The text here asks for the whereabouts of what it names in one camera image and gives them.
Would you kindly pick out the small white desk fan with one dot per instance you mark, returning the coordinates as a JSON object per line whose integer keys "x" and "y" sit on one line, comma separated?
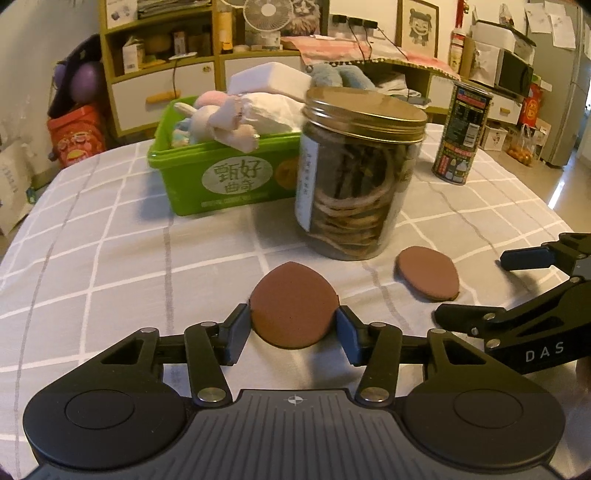
{"x": 264, "y": 19}

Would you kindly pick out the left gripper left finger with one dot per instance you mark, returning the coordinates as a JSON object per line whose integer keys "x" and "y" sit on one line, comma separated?
{"x": 209, "y": 346}

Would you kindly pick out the white cloth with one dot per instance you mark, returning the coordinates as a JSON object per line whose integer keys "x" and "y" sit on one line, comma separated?
{"x": 271, "y": 114}

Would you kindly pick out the grey fluffy towel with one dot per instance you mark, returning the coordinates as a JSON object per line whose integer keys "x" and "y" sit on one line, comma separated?
{"x": 326, "y": 75}

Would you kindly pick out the white sponge block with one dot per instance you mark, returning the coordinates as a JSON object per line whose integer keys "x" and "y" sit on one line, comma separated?
{"x": 270, "y": 77}

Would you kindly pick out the grey checked tablecloth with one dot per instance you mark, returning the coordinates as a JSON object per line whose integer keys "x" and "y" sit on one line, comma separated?
{"x": 101, "y": 255}

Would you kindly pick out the orange snack bag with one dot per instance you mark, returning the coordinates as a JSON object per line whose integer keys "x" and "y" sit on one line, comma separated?
{"x": 78, "y": 135}

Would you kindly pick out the plush doll blue dress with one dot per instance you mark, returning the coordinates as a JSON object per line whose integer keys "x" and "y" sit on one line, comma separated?
{"x": 211, "y": 122}

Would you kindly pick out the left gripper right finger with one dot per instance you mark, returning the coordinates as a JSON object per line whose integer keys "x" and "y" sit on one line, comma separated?
{"x": 377, "y": 347}

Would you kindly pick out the pink cloth on cabinet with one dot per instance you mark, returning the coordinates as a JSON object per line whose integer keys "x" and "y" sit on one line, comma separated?
{"x": 315, "y": 50}

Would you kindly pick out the brown oval pad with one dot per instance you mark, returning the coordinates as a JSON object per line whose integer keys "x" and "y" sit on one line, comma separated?
{"x": 293, "y": 306}
{"x": 429, "y": 272}

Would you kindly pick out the purple ball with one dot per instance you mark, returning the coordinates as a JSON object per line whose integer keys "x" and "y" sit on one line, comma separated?
{"x": 87, "y": 82}

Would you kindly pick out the microwave oven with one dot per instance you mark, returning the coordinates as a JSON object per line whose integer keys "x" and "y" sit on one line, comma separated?
{"x": 500, "y": 69}

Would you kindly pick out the framed cat picture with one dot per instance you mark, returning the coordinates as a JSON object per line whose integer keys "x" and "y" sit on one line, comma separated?
{"x": 310, "y": 17}

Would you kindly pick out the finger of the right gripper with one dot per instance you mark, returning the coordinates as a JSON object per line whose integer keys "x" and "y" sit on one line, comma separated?
{"x": 527, "y": 258}

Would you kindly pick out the white paper bag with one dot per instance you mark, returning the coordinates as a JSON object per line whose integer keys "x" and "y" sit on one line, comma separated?
{"x": 17, "y": 193}

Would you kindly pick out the pink plush toy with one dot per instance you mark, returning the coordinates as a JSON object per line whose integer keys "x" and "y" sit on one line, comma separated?
{"x": 249, "y": 139}

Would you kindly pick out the framed cartoon picture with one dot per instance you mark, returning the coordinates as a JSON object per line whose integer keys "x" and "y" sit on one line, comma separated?
{"x": 418, "y": 27}

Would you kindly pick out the jar with gold lid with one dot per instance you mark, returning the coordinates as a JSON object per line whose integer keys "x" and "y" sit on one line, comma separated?
{"x": 357, "y": 157}

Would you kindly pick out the tall printed can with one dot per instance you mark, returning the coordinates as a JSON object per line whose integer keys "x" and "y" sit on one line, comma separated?
{"x": 463, "y": 130}

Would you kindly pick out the green plastic bin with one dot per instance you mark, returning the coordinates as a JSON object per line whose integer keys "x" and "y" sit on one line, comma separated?
{"x": 210, "y": 176}

